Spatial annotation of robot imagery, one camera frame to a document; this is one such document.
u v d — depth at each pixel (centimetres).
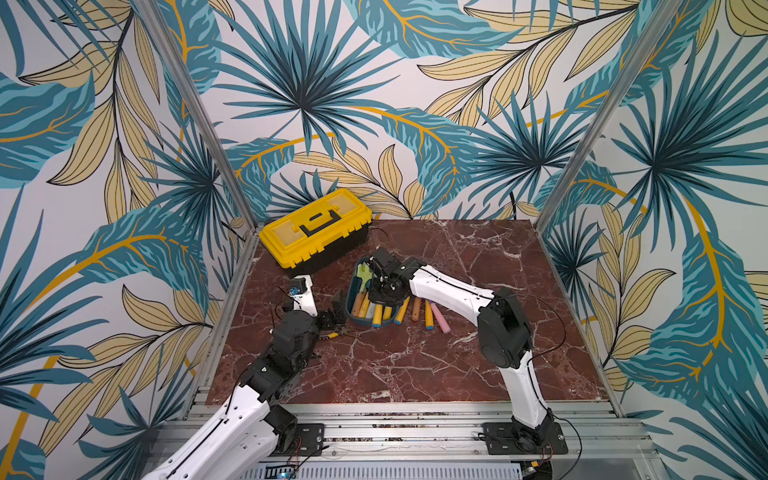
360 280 100
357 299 94
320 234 94
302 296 62
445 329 91
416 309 95
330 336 90
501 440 72
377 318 86
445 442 75
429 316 93
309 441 73
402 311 95
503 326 53
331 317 67
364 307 93
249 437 59
